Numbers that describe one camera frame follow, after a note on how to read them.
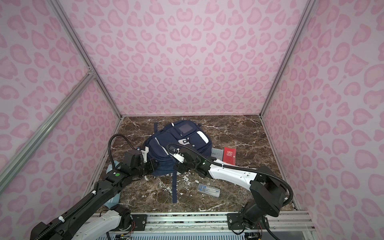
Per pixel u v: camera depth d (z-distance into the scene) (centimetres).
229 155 96
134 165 63
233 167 51
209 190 82
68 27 75
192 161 61
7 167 51
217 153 97
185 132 101
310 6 69
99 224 54
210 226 72
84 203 46
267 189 43
